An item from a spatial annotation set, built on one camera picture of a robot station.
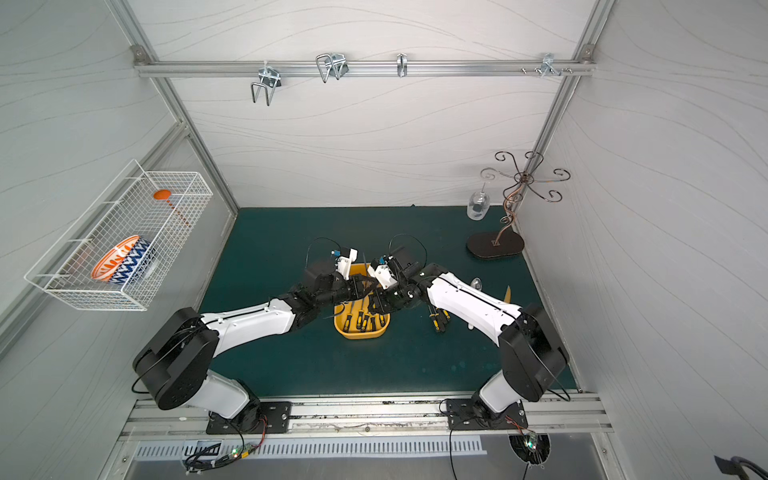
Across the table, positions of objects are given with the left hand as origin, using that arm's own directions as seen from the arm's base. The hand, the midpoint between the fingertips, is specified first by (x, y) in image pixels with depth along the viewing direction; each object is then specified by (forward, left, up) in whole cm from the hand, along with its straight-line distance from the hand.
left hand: (379, 283), depth 81 cm
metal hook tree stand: (+25, -39, -14) cm, 48 cm away
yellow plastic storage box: (-4, +8, -15) cm, 17 cm away
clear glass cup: (+27, -31, +4) cm, 42 cm away
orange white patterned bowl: (-9, +57, +19) cm, 61 cm away
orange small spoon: (+16, +59, +17) cm, 63 cm away
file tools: (-4, +5, -15) cm, 16 cm away
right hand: (-5, +2, -4) cm, 7 cm away
